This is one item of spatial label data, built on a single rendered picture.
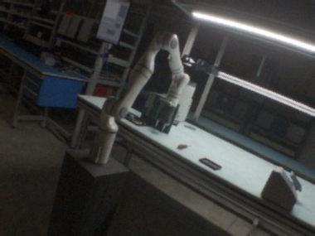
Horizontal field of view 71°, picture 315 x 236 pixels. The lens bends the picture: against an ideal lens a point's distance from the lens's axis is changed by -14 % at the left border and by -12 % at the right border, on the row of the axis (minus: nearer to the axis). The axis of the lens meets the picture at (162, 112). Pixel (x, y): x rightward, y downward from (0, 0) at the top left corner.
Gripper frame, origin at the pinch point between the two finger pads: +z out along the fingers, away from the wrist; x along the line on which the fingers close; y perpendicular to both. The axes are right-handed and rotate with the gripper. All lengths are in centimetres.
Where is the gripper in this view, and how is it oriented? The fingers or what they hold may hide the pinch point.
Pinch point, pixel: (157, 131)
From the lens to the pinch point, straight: 153.9
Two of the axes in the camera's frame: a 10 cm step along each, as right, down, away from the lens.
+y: 5.6, 0.6, 8.3
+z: -3.5, 9.2, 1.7
